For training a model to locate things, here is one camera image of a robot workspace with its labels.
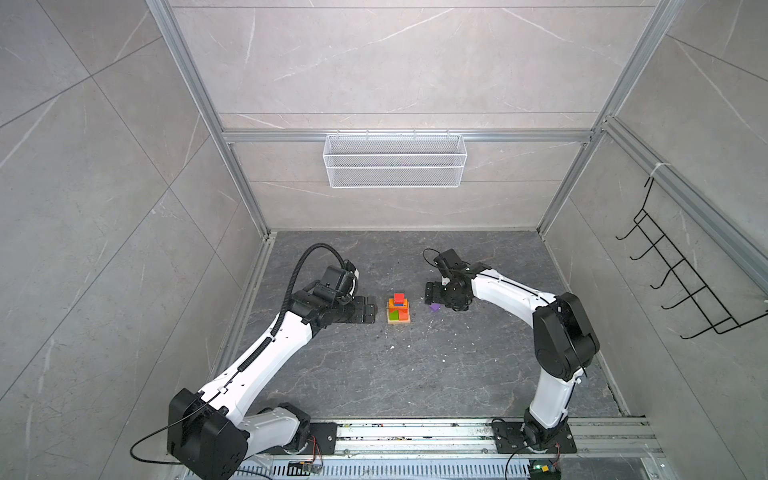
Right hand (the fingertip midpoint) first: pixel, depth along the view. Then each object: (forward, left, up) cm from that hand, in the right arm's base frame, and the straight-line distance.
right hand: (436, 298), depth 94 cm
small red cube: (-2, +12, +3) cm, 13 cm away
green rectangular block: (-5, +14, -3) cm, 15 cm away
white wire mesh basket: (+40, +12, +25) cm, 49 cm away
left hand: (-8, +22, +13) cm, 27 cm away
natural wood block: (-6, +14, -3) cm, 15 cm away
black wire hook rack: (-22, -51, +27) cm, 62 cm away
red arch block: (-4, +11, -4) cm, 12 cm away
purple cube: (-4, +1, +1) cm, 4 cm away
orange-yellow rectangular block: (-3, +15, +2) cm, 15 cm away
